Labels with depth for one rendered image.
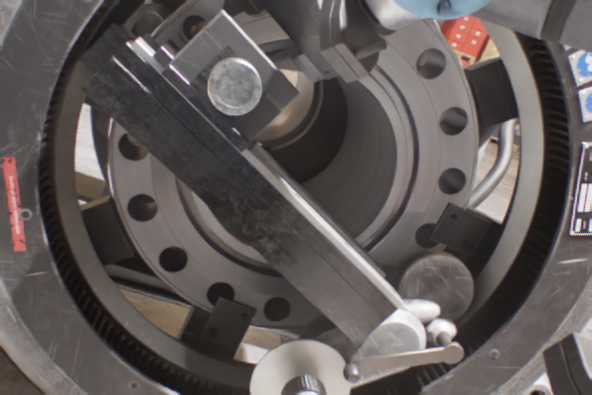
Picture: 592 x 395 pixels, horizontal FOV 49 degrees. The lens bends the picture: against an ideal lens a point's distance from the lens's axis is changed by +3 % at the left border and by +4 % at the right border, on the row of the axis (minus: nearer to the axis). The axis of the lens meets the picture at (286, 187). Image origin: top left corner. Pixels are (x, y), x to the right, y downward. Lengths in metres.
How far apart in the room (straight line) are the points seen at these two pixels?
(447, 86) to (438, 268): 0.22
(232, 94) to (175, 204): 0.29
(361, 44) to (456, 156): 0.32
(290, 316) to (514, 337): 0.27
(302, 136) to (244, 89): 0.92
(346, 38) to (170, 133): 0.20
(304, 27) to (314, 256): 0.23
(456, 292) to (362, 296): 0.15
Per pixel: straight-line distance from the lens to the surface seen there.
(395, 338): 0.74
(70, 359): 0.73
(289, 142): 1.44
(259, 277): 0.81
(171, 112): 0.60
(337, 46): 0.51
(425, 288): 0.77
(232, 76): 0.51
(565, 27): 0.39
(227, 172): 0.61
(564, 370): 0.37
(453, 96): 0.80
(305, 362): 0.72
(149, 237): 0.79
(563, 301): 0.78
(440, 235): 0.83
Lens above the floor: 0.75
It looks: 13 degrees down
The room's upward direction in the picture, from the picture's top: 22 degrees clockwise
